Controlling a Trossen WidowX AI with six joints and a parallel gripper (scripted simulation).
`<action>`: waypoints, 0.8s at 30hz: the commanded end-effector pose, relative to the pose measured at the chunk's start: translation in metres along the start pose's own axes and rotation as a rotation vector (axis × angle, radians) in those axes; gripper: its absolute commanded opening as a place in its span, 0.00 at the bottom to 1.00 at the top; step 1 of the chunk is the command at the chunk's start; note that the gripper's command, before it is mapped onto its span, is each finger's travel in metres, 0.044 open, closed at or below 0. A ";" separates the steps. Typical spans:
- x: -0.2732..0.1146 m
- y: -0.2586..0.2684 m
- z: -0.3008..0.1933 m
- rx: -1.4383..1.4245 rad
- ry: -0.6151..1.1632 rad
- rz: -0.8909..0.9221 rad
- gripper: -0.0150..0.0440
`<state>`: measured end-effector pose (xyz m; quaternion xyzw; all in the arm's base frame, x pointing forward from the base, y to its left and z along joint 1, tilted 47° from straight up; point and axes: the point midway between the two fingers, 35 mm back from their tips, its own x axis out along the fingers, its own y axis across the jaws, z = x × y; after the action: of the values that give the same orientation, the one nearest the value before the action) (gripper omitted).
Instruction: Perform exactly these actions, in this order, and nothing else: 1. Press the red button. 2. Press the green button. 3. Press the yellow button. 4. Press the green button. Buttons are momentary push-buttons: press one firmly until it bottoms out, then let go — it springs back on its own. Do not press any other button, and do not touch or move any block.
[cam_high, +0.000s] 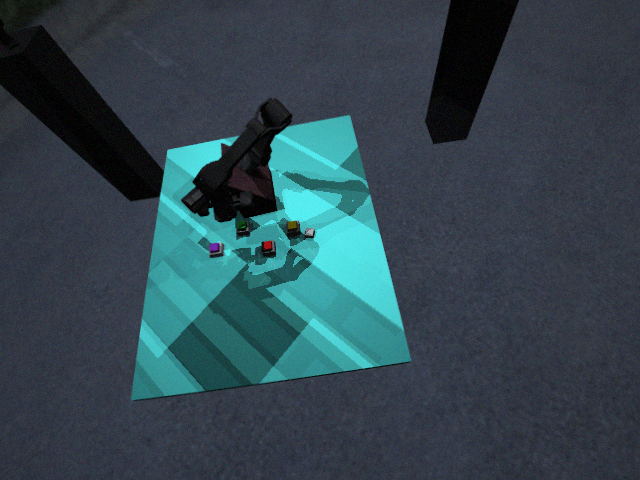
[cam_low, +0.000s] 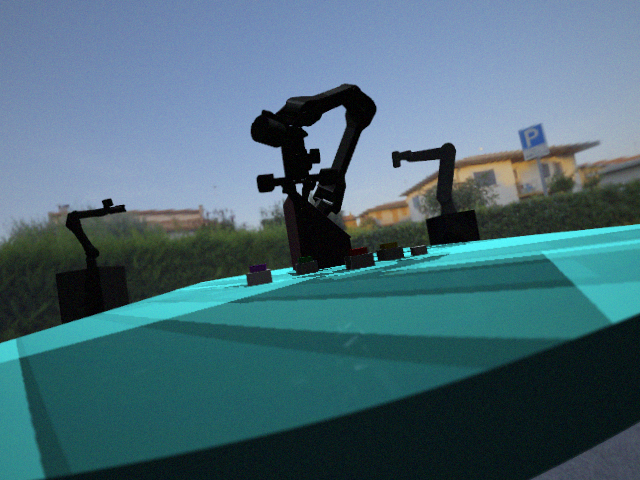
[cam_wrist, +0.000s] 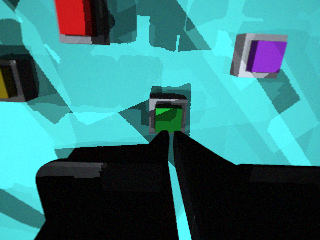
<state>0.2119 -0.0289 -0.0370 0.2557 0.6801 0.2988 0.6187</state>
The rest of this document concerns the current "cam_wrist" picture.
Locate red button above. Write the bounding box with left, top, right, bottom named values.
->
left=53, top=0, right=110, bottom=45

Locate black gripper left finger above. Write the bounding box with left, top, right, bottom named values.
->
left=35, top=130, right=170, bottom=240

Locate yellow button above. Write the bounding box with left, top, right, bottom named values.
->
left=0, top=58, right=38, bottom=102

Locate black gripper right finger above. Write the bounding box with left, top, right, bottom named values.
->
left=173, top=131, right=320, bottom=240

